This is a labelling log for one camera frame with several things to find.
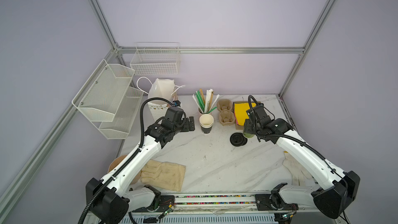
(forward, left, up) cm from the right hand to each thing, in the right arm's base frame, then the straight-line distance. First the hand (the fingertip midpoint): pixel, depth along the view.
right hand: (247, 126), depth 79 cm
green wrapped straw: (+23, +24, -6) cm, 34 cm away
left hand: (+1, +33, +2) cm, 33 cm away
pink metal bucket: (+17, +24, -11) cm, 32 cm away
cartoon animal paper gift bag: (+32, +50, -1) cm, 60 cm away
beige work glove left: (-18, +43, -19) cm, 50 cm away
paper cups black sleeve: (+11, +21, -10) cm, 26 cm away
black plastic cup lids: (+2, +2, -18) cm, 18 cm away
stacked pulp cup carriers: (+19, +7, -17) cm, 27 cm away
